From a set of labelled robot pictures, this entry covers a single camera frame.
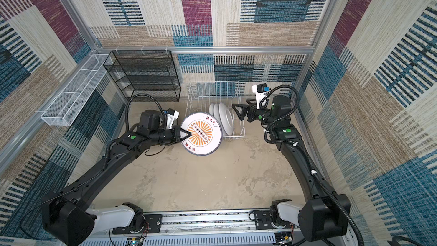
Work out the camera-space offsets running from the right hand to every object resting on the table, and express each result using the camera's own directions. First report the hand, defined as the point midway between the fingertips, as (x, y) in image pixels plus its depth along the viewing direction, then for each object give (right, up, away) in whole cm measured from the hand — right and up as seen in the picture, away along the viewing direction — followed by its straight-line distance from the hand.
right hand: (240, 105), depth 73 cm
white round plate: (-14, -13, +5) cm, 20 cm away
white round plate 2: (-13, -1, +18) cm, 23 cm away
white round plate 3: (-10, -4, +17) cm, 20 cm away
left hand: (-21, -12, +1) cm, 24 cm away
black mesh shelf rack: (-53, +22, +35) cm, 67 cm away
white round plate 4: (-5, -6, +19) cm, 20 cm away
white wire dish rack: (-8, +7, +46) cm, 47 cm away
